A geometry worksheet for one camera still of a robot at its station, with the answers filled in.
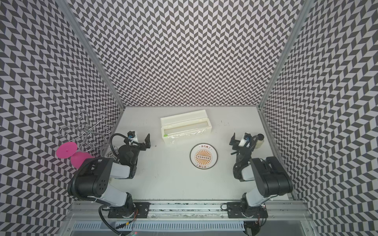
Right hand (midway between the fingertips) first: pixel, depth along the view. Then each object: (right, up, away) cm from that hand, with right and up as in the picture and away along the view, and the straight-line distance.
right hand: (242, 136), depth 89 cm
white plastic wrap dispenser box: (-40, +5, +6) cm, 40 cm away
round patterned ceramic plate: (-23, -12, +3) cm, 27 cm away
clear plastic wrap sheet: (-43, -1, +4) cm, 44 cm away
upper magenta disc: (-82, -2, -29) cm, 87 cm away
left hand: (-62, +1, +2) cm, 62 cm away
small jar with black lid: (+12, -3, +2) cm, 13 cm away
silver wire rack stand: (-94, +5, +10) cm, 95 cm away
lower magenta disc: (-79, -6, -26) cm, 84 cm away
